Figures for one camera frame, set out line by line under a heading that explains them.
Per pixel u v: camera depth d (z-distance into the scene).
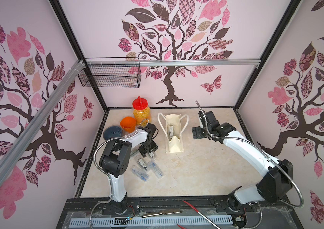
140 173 0.84
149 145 0.81
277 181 0.41
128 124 1.10
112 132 1.00
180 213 0.73
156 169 0.85
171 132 0.95
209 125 0.61
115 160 0.50
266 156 0.45
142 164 0.87
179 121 0.95
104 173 0.50
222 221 0.70
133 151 0.92
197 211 0.71
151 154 0.92
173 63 0.93
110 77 1.22
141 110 1.02
